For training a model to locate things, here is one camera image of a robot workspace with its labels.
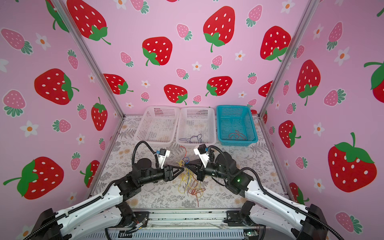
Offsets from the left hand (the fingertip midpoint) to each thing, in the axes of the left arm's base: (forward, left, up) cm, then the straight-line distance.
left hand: (182, 169), depth 70 cm
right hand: (-1, -2, +6) cm, 7 cm away
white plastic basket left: (+46, +24, -19) cm, 55 cm away
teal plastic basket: (+46, -37, -20) cm, 62 cm away
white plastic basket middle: (+45, -6, -20) cm, 50 cm away
